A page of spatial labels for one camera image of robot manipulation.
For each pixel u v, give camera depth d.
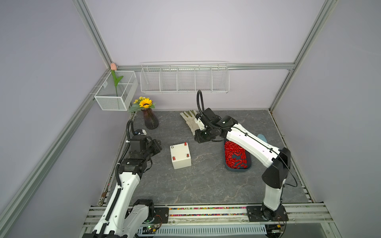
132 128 0.63
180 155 0.84
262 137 1.05
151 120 1.11
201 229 0.71
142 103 0.91
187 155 0.83
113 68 0.89
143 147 0.59
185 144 0.89
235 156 0.94
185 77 0.99
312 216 0.74
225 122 0.56
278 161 0.46
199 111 0.61
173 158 0.82
